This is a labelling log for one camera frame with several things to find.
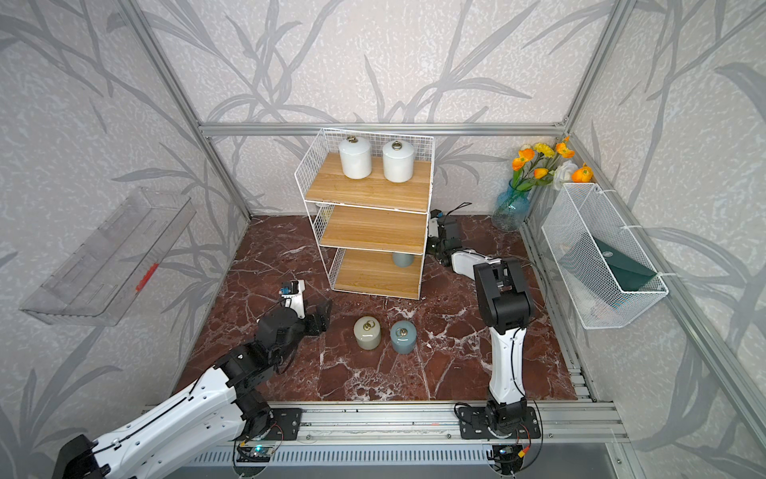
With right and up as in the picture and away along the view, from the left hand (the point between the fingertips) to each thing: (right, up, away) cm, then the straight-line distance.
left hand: (323, 303), depth 79 cm
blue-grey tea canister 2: (+22, +10, +25) cm, 34 cm away
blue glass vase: (+62, +29, +32) cm, 75 cm away
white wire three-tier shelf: (+13, +19, +4) cm, 23 cm away
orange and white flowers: (+69, +43, +23) cm, 85 cm away
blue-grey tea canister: (+22, -9, +2) cm, 23 cm away
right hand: (+25, +18, +24) cm, 39 cm away
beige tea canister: (+11, -9, +3) cm, 15 cm away
